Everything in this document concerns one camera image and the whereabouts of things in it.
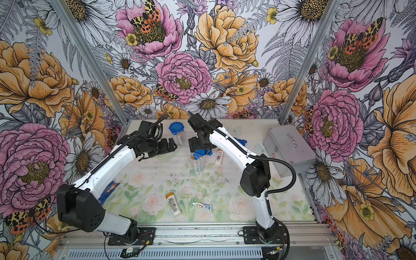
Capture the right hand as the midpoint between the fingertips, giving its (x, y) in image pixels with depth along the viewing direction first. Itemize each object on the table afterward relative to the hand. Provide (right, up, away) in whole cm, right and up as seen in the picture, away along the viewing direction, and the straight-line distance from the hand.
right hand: (201, 150), depth 84 cm
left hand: (-17, -1, -1) cm, 17 cm away
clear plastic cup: (-15, +5, +15) cm, 22 cm away
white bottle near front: (-13, -26, -3) cm, 30 cm away
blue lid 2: (0, -1, -1) cm, 1 cm away
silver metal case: (+48, +3, +9) cm, 49 cm away
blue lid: (-17, +13, +16) cm, 26 cm away
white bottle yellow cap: (+10, -6, +15) cm, 19 cm away
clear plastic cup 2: (-2, -9, +8) cm, 12 cm away
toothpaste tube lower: (+4, -27, -3) cm, 28 cm away
